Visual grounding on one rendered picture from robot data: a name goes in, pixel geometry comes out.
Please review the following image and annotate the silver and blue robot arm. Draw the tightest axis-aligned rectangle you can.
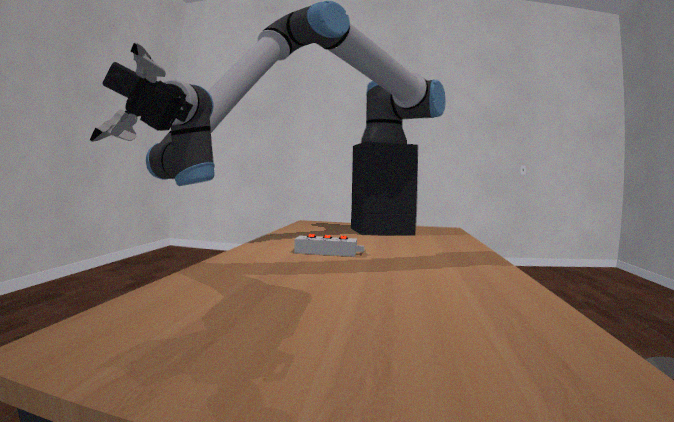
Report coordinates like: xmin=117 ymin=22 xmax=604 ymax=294
xmin=146 ymin=1 xmax=446 ymax=186

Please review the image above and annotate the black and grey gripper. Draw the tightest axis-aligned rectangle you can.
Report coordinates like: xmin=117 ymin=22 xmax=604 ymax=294
xmin=90 ymin=42 xmax=192 ymax=142

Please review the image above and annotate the white power strip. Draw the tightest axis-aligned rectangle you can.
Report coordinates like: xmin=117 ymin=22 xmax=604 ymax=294
xmin=294 ymin=234 xmax=365 ymax=257

